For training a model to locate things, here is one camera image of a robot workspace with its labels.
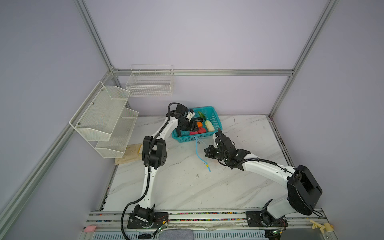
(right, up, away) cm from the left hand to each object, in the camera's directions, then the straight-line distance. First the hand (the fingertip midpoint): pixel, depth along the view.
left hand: (194, 128), depth 100 cm
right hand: (+5, -12, -17) cm, 22 cm away
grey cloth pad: (-8, -49, -32) cm, 59 cm away
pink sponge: (-50, -48, -30) cm, 75 cm away
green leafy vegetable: (+6, +10, +13) cm, 18 cm away
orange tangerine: (+4, +3, +10) cm, 12 cm away
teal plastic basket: (+14, +4, +11) cm, 18 cm away
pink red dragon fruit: (-1, -3, +1) cm, 3 cm away
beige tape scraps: (+65, -47, -30) cm, 86 cm away
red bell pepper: (+5, -1, +4) cm, 7 cm away
